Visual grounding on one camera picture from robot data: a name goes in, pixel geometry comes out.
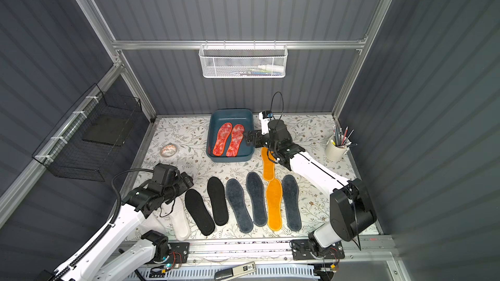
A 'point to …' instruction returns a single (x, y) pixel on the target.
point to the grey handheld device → (227, 274)
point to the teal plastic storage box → (234, 116)
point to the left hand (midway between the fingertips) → (187, 184)
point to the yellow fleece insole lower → (274, 195)
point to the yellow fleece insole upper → (269, 166)
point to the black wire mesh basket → (84, 144)
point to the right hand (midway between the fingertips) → (255, 131)
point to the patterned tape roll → (168, 150)
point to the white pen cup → (336, 147)
